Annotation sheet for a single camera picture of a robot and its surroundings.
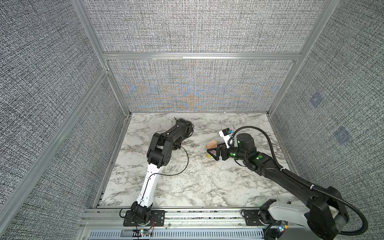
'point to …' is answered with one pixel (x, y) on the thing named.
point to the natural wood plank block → (212, 144)
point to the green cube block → (209, 155)
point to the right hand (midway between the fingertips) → (212, 147)
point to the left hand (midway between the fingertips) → (167, 149)
